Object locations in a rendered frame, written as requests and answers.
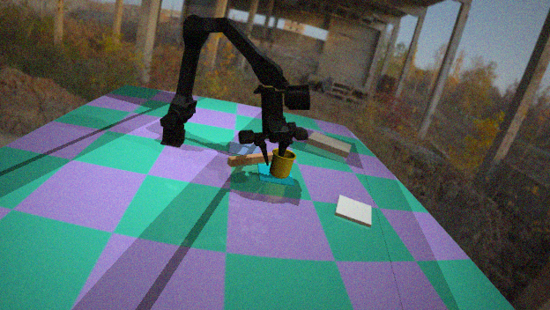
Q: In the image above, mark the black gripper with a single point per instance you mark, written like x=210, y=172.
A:
x=248, y=136

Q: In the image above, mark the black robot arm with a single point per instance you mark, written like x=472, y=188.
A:
x=195, y=32

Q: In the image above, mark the white flat rectangular slab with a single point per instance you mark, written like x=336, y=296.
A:
x=355, y=211

